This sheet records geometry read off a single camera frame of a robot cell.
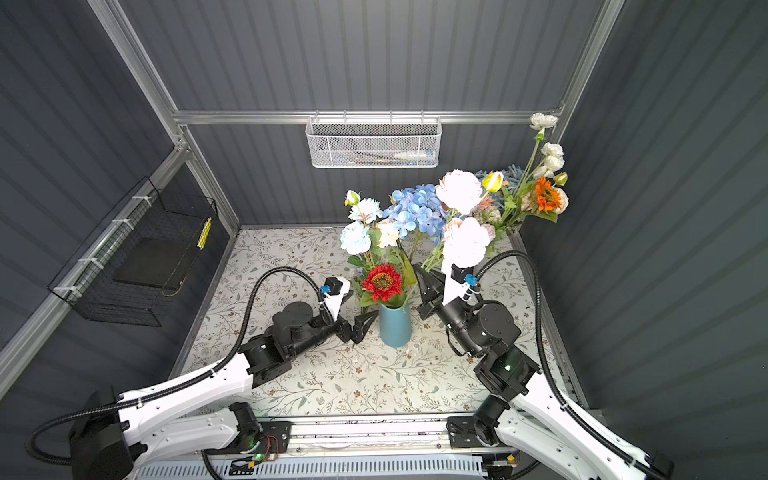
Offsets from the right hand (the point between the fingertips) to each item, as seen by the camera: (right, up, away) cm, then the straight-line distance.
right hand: (421, 269), depth 60 cm
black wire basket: (-70, +1, +14) cm, 71 cm away
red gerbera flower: (-8, -3, +10) cm, 13 cm away
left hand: (-12, -9, +12) cm, 19 cm away
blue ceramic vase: (-5, -16, +18) cm, 24 cm away
